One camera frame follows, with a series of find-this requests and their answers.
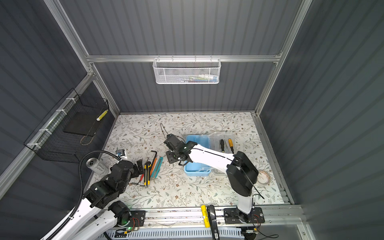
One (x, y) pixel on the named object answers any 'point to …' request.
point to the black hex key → (153, 160)
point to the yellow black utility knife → (147, 167)
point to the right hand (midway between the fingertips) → (171, 157)
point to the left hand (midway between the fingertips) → (133, 163)
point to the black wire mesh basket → (67, 132)
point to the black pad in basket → (84, 123)
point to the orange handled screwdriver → (230, 141)
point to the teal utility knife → (157, 168)
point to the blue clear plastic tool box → (212, 141)
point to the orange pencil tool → (153, 166)
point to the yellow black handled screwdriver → (222, 145)
